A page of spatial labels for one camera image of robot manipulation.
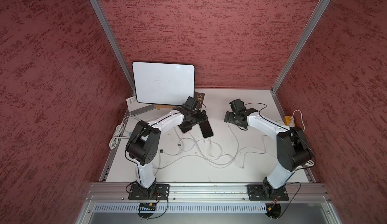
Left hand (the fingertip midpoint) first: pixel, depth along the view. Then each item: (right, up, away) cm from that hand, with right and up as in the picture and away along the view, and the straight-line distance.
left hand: (202, 122), depth 91 cm
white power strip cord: (+62, -4, -1) cm, 62 cm away
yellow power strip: (+60, 0, +11) cm, 61 cm away
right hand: (+20, 0, +3) cm, 20 cm away
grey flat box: (-50, +9, +18) cm, 54 cm away
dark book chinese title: (-2, +16, +23) cm, 28 cm away
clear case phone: (+3, -5, +6) cm, 9 cm away
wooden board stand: (-31, +9, +16) cm, 36 cm away
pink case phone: (-12, -6, +6) cm, 15 cm away
